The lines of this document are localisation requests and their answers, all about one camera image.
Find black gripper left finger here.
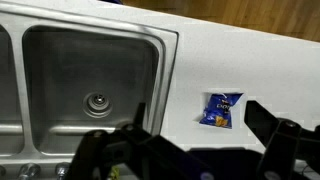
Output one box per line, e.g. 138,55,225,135
66,102,214,180

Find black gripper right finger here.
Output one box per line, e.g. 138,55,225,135
244,99,320,180

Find blue Doritos chip bag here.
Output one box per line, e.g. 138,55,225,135
199,92,244,129

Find stainless steel double sink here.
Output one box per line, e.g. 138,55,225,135
0,9,180,168

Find yellow-green dish soap bottle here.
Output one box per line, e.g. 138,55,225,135
111,165,121,180

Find chrome gooseneck faucet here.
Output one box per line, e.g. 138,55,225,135
18,162,41,180

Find chrome faucet handle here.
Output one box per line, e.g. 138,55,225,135
54,161,71,180

